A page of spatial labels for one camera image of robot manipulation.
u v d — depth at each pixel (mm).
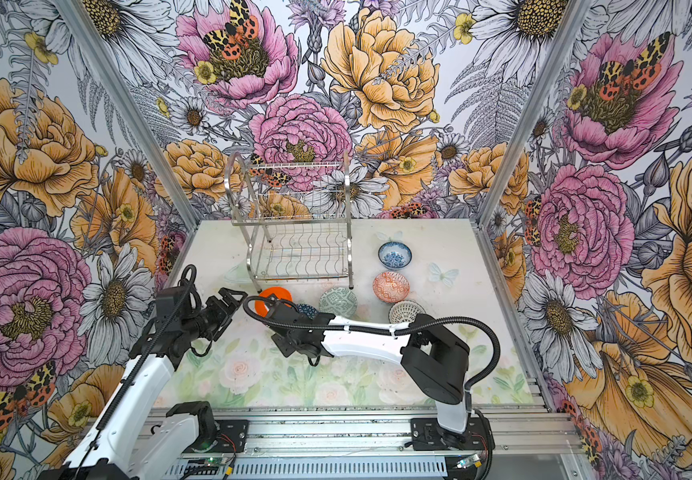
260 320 564
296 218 1247
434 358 459
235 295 759
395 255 1103
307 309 894
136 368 504
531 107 893
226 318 722
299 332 617
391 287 1017
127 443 439
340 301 967
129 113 891
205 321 687
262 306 748
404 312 941
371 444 744
